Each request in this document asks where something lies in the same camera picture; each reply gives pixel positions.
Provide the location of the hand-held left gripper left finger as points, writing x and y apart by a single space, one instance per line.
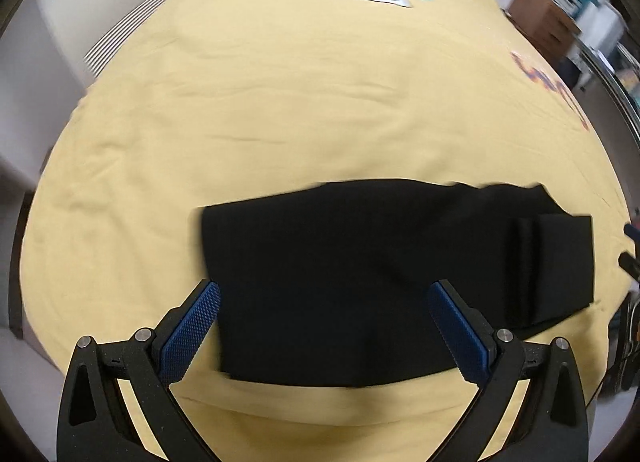
192 329

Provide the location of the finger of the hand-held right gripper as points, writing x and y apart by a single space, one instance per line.
634 233
631 264

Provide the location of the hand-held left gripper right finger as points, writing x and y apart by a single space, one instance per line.
457 329

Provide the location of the black pants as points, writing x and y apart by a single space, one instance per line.
375 267

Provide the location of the desk with grey edge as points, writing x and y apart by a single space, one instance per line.
607 77

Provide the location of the wooden drawer cabinet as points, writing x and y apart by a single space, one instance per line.
542 22

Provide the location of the yellow printed bedspread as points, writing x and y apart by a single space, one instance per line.
300 107

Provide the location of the white wardrobe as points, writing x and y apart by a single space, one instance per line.
60 27

